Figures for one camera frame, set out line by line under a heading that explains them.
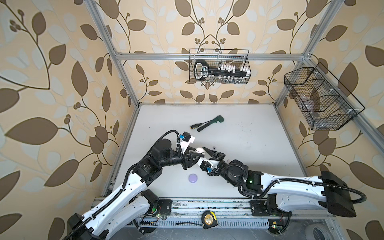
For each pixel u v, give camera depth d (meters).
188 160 0.59
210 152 0.63
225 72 0.83
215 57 0.90
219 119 1.11
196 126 1.05
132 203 0.60
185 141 0.59
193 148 0.66
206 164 0.53
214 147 0.96
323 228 0.67
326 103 0.72
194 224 0.71
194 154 0.64
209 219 0.69
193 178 0.84
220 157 0.60
